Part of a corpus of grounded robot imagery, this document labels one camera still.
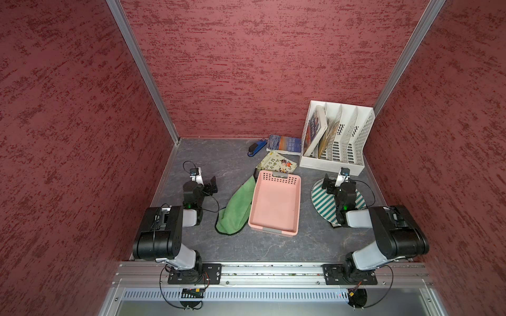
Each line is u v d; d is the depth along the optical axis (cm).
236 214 87
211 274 74
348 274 67
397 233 46
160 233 50
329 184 85
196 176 79
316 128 96
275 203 93
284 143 118
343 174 79
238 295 77
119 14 72
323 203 90
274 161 110
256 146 113
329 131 94
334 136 112
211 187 85
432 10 71
